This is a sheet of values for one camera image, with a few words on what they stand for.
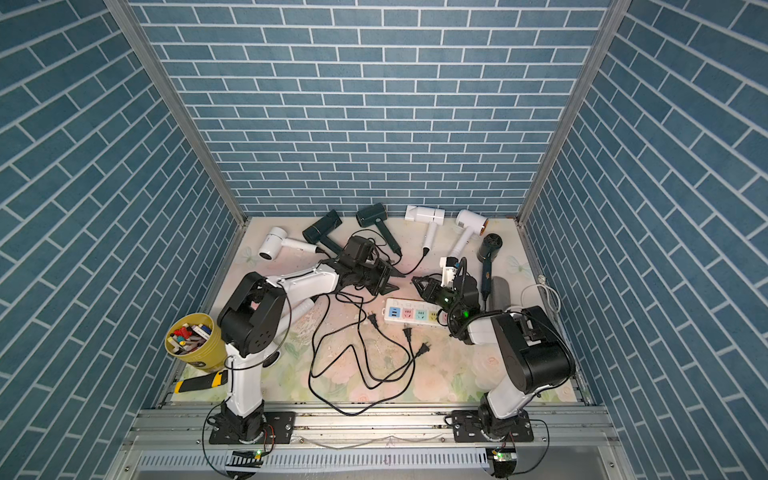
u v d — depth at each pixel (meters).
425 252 1.10
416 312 0.92
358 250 0.77
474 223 1.15
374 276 0.85
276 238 1.08
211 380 0.80
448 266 0.84
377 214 1.16
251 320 0.53
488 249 1.00
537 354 0.46
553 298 1.02
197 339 0.80
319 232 1.09
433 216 1.16
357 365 0.83
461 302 0.72
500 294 0.97
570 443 0.74
